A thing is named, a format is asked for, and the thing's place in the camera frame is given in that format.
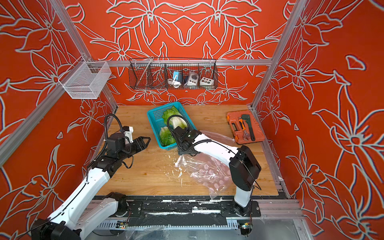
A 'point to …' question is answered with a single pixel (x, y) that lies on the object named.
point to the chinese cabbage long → (179, 121)
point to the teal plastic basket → (157, 122)
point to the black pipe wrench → (247, 118)
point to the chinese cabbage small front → (166, 137)
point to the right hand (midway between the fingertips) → (183, 150)
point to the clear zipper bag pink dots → (213, 175)
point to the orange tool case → (242, 136)
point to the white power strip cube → (206, 81)
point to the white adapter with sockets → (193, 79)
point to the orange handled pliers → (242, 123)
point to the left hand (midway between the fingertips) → (147, 139)
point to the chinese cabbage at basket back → (168, 112)
